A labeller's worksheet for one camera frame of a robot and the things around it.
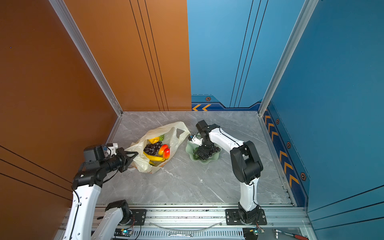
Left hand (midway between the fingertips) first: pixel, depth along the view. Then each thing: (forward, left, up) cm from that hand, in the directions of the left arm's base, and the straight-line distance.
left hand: (138, 151), depth 73 cm
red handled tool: (-32, -75, -21) cm, 85 cm away
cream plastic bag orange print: (-6, -2, -2) cm, 6 cm away
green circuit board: (-31, +6, -23) cm, 39 cm away
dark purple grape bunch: (+10, -2, -15) cm, 19 cm away
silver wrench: (-32, -27, -22) cm, 47 cm away
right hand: (+12, -34, -17) cm, 40 cm away
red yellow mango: (+14, -7, -18) cm, 24 cm away
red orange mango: (+8, -10, -17) cm, 21 cm away
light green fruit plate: (+13, -25, -18) cm, 33 cm away
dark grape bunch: (+6, -29, -15) cm, 33 cm away
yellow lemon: (+16, -2, -13) cm, 21 cm away
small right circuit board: (-31, -56, -23) cm, 68 cm away
